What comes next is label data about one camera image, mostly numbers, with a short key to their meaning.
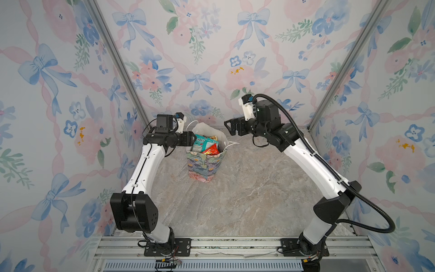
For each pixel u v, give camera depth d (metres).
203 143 0.86
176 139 0.68
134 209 0.41
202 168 0.83
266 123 0.52
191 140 0.73
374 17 0.71
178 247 0.73
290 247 0.74
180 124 0.73
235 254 0.73
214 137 0.88
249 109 0.62
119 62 0.86
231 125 0.63
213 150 0.82
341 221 0.50
